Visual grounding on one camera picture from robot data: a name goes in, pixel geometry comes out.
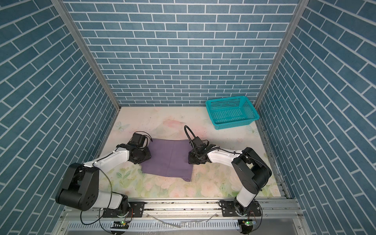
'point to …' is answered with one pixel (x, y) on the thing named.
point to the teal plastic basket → (231, 112)
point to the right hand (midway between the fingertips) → (190, 160)
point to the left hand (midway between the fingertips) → (152, 156)
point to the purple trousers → (169, 157)
